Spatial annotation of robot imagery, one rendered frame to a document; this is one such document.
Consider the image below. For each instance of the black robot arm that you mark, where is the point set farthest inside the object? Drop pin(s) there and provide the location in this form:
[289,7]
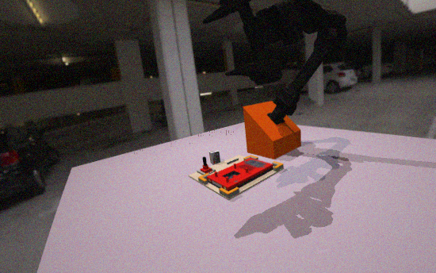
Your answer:
[286,20]

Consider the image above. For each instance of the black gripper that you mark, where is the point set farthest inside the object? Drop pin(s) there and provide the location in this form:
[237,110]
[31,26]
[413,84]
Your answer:
[258,34]

